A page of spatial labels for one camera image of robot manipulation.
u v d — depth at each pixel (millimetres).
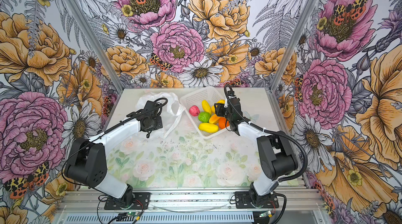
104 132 1056
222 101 878
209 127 941
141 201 732
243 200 738
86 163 443
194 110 1018
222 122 962
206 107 1052
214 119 994
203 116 982
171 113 919
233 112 728
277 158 465
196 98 1090
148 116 671
